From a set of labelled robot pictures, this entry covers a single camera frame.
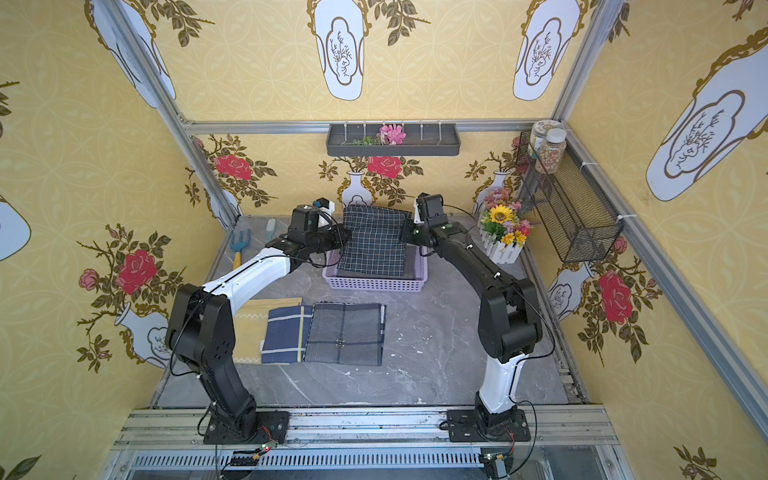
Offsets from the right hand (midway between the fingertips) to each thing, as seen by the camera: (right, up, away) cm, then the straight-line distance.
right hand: (415, 225), depth 93 cm
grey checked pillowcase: (-20, -33, -3) cm, 38 cm away
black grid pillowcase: (-11, -6, -13) cm, 18 cm away
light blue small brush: (-54, 0, +24) cm, 59 cm away
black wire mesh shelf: (+43, +2, -12) cm, 45 cm away
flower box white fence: (+28, -2, +3) cm, 29 cm away
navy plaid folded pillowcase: (-39, -33, -3) cm, 51 cm away
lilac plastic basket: (0, -18, +2) cm, 18 cm away
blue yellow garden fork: (-65, -7, +20) cm, 68 cm away
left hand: (-23, -1, -1) cm, 23 cm away
